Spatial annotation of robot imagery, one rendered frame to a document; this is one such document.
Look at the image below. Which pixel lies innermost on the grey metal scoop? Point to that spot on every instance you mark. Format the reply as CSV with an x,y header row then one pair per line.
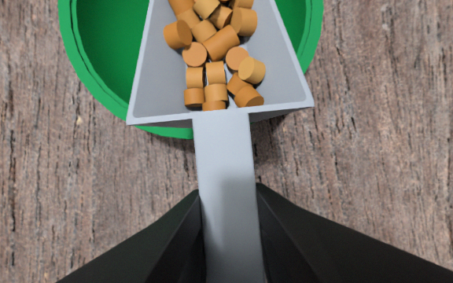
x,y
222,138

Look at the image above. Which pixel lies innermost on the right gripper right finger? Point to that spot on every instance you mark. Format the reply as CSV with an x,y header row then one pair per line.
x,y
314,249

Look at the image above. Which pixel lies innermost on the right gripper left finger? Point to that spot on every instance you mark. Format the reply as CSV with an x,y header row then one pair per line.
x,y
155,254

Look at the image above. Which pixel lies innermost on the green bowl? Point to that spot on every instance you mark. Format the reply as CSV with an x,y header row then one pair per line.
x,y
102,39

